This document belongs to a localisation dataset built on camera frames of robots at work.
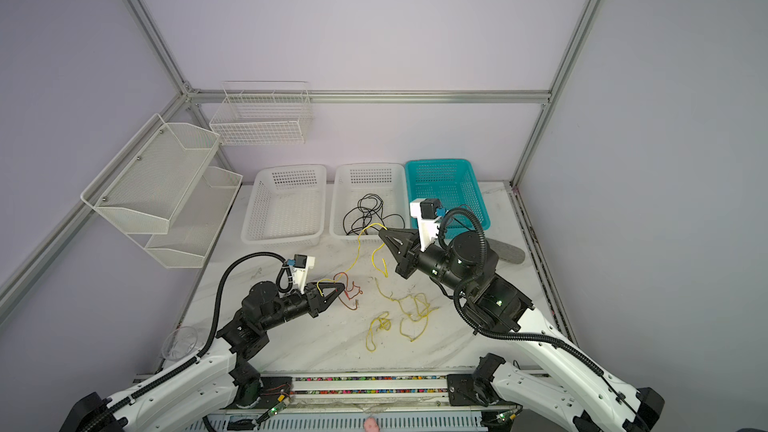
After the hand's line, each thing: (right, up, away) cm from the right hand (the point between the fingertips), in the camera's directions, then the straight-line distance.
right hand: (379, 232), depth 58 cm
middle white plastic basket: (-14, +16, +57) cm, 61 cm away
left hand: (-10, -15, +16) cm, 25 cm away
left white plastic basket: (-38, +6, +57) cm, 69 cm away
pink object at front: (-2, -45, +10) cm, 46 cm away
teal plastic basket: (+28, +15, +61) cm, 68 cm away
